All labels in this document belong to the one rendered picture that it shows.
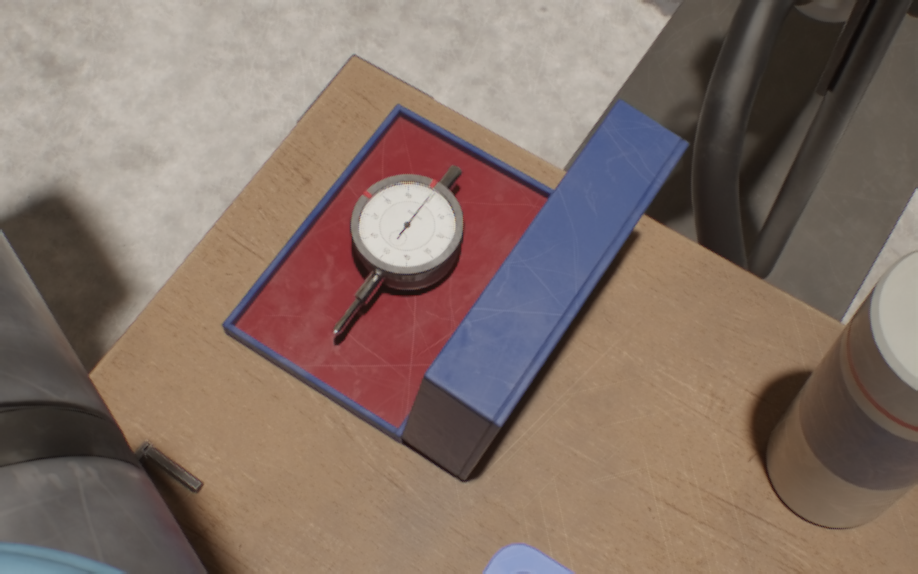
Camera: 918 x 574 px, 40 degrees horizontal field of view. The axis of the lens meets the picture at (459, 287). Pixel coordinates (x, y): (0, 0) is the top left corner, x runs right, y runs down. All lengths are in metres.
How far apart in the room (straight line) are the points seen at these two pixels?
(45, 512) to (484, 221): 0.50
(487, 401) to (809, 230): 0.76
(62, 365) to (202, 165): 1.05
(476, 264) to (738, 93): 0.22
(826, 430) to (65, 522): 0.41
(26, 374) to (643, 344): 0.48
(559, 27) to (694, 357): 0.73
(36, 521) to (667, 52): 1.17
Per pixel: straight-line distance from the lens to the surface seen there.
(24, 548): 0.17
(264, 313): 0.65
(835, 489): 0.58
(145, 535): 0.19
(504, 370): 0.51
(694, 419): 0.64
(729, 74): 0.79
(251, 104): 1.29
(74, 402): 0.21
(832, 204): 1.26
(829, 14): 1.06
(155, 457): 0.63
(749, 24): 0.80
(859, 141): 1.30
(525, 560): 0.49
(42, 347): 0.21
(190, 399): 0.65
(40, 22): 1.40
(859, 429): 0.52
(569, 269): 0.53
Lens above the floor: 1.06
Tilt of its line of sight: 65 degrees down
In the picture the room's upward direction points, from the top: straight up
